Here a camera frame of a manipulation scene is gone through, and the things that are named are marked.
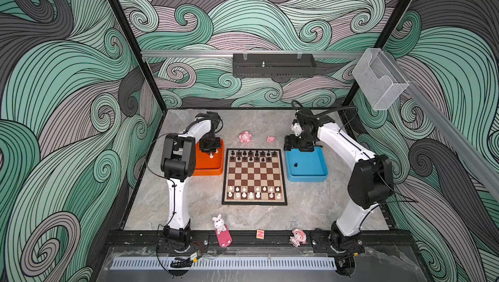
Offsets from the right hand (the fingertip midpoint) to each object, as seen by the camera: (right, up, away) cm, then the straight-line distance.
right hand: (292, 148), depth 88 cm
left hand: (-39, -3, +10) cm, 40 cm away
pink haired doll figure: (-2, -32, -16) cm, 36 cm away
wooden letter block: (-16, -32, -14) cm, 39 cm away
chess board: (-18, -14, +2) cm, 23 cm away
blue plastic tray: (+9, -10, +7) cm, 15 cm away
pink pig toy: (-8, +3, +15) cm, 18 cm away
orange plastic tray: (-41, -9, +4) cm, 43 cm away
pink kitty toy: (-22, +4, +15) cm, 27 cm away
